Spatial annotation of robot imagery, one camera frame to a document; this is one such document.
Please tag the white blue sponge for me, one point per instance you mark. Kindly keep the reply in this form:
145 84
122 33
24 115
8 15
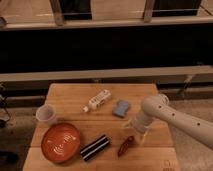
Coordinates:
121 108

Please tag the white plastic bottle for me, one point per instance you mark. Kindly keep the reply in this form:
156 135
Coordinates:
98 100

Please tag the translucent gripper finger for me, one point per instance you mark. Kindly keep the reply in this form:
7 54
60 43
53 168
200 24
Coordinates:
143 138
127 125

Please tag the black white striped cylinder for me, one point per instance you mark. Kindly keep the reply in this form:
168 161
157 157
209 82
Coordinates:
93 148

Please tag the wooden cutting board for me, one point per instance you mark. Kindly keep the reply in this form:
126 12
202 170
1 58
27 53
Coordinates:
156 154

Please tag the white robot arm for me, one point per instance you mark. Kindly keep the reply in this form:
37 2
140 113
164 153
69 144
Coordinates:
157 106

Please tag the orange ribbed bowl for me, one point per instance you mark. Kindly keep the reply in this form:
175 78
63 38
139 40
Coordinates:
60 142

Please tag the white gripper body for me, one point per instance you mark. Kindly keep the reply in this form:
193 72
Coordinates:
141 122

